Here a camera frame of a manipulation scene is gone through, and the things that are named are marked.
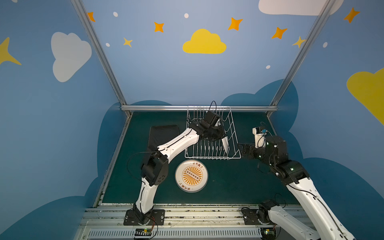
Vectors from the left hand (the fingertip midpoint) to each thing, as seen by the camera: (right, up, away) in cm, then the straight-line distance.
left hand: (226, 132), depth 84 cm
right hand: (+8, -4, -11) cm, 14 cm away
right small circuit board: (+18, -50, -10) cm, 54 cm away
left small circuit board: (-44, -49, -11) cm, 67 cm away
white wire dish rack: (+1, -9, +3) cm, 10 cm away
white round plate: (-20, -26, +3) cm, 33 cm away
